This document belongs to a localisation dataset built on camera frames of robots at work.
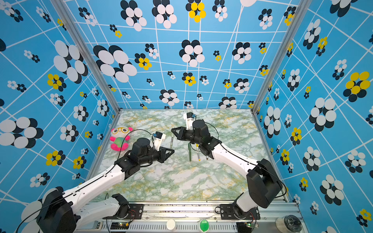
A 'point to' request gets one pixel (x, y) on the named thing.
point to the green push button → (204, 225)
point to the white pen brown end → (207, 158)
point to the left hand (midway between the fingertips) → (174, 150)
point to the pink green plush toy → (119, 138)
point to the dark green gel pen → (171, 143)
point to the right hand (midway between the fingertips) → (172, 131)
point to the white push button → (171, 224)
